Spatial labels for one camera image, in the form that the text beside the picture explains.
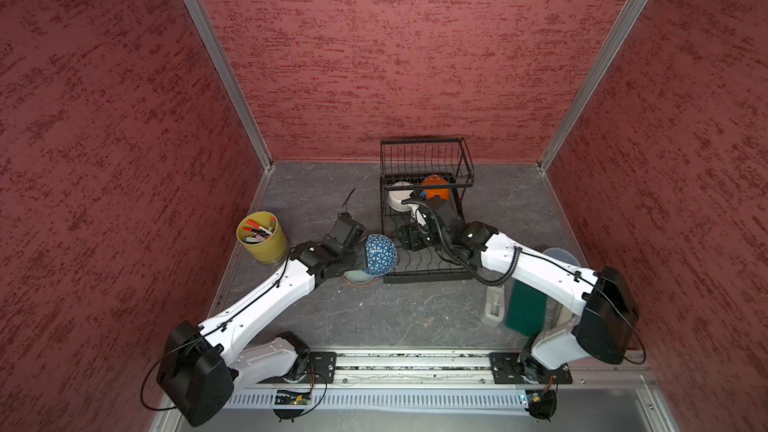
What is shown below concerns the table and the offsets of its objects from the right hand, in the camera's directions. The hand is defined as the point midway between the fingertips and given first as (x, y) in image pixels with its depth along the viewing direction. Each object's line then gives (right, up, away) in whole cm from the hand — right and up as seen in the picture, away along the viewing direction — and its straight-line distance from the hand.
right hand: (404, 237), depth 80 cm
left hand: (-12, -7, +1) cm, 14 cm away
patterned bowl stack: (-13, -13, +7) cm, 20 cm away
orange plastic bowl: (+13, +17, +32) cm, 39 cm away
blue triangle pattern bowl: (-6, -6, +5) cm, 10 cm away
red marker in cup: (-45, +3, +7) cm, 45 cm away
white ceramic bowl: (-2, +11, +20) cm, 23 cm away
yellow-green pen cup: (-44, 0, +9) cm, 45 cm away
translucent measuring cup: (+48, -7, +8) cm, 49 cm away
